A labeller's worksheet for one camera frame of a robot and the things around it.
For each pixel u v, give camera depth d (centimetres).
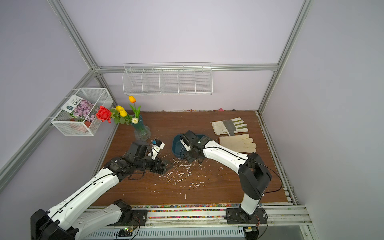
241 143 100
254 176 45
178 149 98
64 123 70
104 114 69
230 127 111
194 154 59
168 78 99
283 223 74
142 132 99
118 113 79
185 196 81
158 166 66
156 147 69
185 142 69
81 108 74
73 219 42
